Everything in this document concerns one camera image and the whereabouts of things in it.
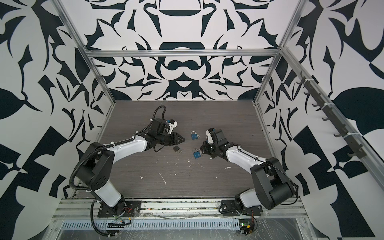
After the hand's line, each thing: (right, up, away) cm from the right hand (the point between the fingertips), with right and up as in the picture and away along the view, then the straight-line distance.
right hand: (201, 147), depth 89 cm
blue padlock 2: (-3, -5, +3) cm, 6 cm away
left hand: (-9, +6, -2) cm, 11 cm away
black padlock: (-15, -2, +6) cm, 17 cm away
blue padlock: (-4, +5, +13) cm, 14 cm away
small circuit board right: (+20, -34, -18) cm, 43 cm away
